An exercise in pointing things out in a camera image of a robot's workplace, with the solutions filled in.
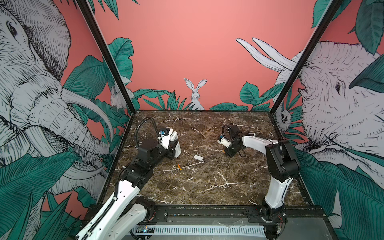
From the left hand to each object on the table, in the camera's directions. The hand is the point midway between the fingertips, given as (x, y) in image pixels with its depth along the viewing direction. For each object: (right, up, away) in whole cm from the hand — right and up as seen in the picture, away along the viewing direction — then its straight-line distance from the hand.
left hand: (176, 138), depth 71 cm
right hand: (+29, -10, +26) cm, 41 cm away
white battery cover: (+11, -15, +25) cm, 31 cm away
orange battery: (-1, -19, +20) cm, 28 cm away
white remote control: (0, -2, -6) cm, 6 cm away
